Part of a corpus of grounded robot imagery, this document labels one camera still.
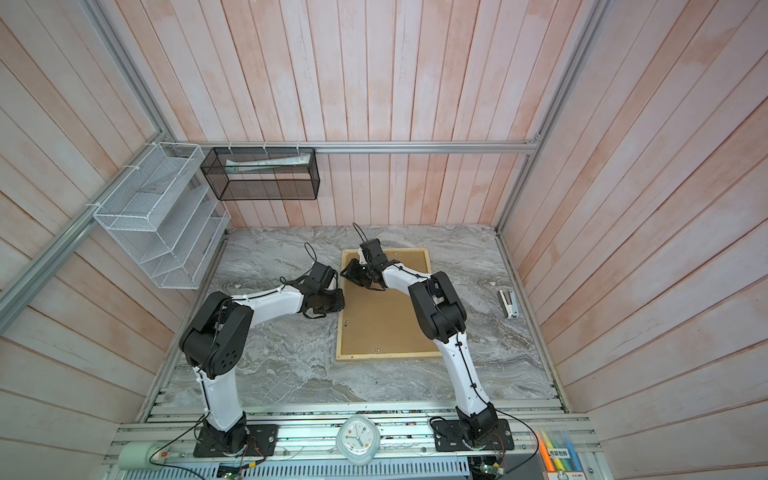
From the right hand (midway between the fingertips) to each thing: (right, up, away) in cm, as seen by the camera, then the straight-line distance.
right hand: (341, 274), depth 103 cm
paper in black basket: (-28, +34, -13) cm, 46 cm away
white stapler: (+57, -8, -6) cm, 57 cm away
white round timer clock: (+8, -39, -32) cm, 51 cm away
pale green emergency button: (-41, -38, -38) cm, 68 cm away
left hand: (+2, -11, -7) cm, 13 cm away
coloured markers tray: (+56, -42, -33) cm, 78 cm away
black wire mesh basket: (-26, +34, -5) cm, 43 cm away
